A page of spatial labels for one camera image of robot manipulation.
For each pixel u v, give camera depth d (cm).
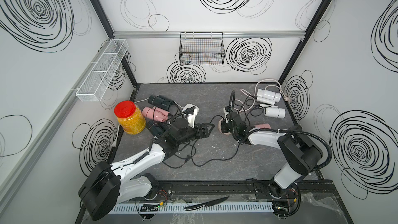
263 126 90
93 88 71
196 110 71
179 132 59
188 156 84
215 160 83
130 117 82
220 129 84
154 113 94
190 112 69
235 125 71
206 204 71
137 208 69
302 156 46
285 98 116
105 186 40
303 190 76
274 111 100
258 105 105
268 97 108
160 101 102
